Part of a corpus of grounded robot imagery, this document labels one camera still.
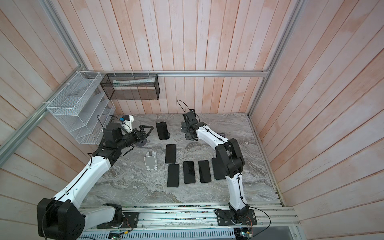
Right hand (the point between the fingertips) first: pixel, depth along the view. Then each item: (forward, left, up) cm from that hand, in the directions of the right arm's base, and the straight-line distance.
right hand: (189, 125), depth 100 cm
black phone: (-31, +9, -11) cm, 34 cm away
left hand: (-18, +20, +15) cm, 31 cm away
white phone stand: (-24, +23, -6) cm, 34 cm away
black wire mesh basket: (+12, +36, +23) cm, 44 cm away
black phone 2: (-28, -10, -12) cm, 32 cm away
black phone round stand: (-41, -13, +24) cm, 49 cm away
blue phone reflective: (-16, +12, -11) cm, 23 cm away
